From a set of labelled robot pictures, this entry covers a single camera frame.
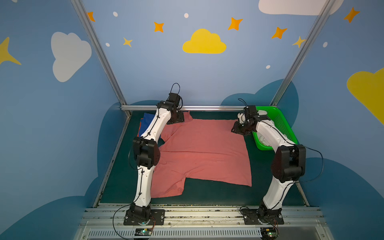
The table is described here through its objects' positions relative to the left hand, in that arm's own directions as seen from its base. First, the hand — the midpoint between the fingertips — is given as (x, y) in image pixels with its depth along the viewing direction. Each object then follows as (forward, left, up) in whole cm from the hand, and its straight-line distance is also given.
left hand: (180, 119), depth 96 cm
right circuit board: (-59, -46, -17) cm, 77 cm away
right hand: (-5, -36, -2) cm, 37 cm away
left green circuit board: (-59, +15, -17) cm, 63 cm away
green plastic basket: (+11, -73, -10) cm, 75 cm away
